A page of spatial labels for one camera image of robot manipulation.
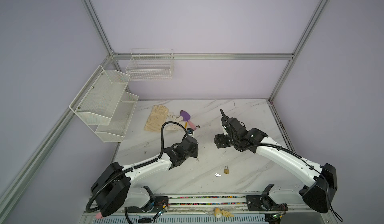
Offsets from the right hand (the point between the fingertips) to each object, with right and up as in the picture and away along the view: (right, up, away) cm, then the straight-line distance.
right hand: (218, 138), depth 78 cm
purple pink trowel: (-20, +10, +31) cm, 38 cm away
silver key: (0, -22, +5) cm, 22 cm away
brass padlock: (+5, -19, +7) cm, 21 cm away
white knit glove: (-26, +10, +29) cm, 40 cm away
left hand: (-13, -6, +6) cm, 16 cm away
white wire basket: (-43, +45, +17) cm, 65 cm away
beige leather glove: (-41, +9, +29) cm, 51 cm away
